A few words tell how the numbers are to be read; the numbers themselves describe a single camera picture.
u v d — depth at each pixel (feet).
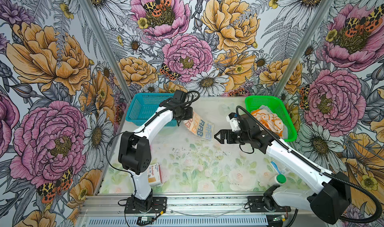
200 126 3.18
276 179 2.43
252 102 4.15
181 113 2.27
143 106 3.77
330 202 1.27
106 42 2.94
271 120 3.25
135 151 1.58
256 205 2.41
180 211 2.41
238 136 2.17
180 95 2.34
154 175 2.61
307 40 2.88
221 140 2.30
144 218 2.32
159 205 2.40
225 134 2.30
